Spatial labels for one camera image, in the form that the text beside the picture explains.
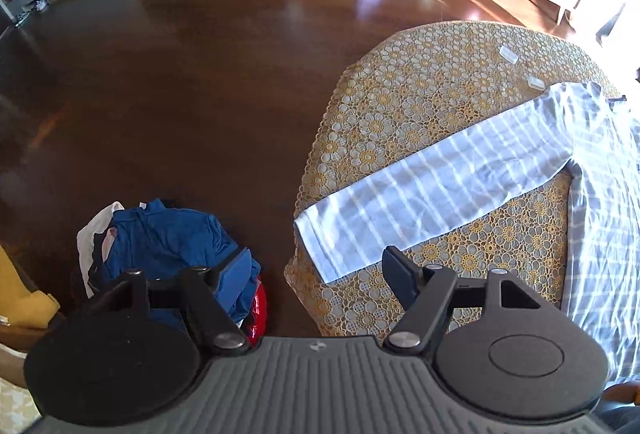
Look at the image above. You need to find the white garment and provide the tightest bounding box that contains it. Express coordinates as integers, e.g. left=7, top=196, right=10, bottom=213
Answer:
left=76, top=201, right=126, bottom=272

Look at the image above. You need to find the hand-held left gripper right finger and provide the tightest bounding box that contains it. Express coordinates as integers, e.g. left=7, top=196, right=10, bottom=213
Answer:
left=381, top=245, right=561, bottom=357

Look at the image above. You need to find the blue garment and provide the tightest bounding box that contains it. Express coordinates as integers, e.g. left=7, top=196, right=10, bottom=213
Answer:
left=89, top=199, right=262, bottom=330

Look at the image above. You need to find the yellow sofa cushion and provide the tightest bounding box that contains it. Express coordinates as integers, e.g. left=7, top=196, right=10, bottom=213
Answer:
left=0, top=244, right=61, bottom=330

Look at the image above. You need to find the yellow floral lace tablecloth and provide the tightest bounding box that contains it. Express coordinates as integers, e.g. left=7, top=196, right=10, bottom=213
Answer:
left=284, top=20, right=626, bottom=340

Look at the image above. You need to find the red laundry basket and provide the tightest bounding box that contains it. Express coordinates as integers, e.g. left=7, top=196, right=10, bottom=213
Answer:
left=240, top=281, right=268, bottom=347

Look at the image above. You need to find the lavender white striped shirt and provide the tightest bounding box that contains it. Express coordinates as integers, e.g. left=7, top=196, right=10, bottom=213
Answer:
left=292, top=81, right=640, bottom=382

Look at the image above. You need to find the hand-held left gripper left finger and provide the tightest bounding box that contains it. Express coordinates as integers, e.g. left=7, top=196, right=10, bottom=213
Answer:
left=92, top=246, right=253, bottom=357

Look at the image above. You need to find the sofa with cream cover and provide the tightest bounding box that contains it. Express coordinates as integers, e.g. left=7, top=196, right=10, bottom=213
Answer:
left=0, top=314, right=66, bottom=434

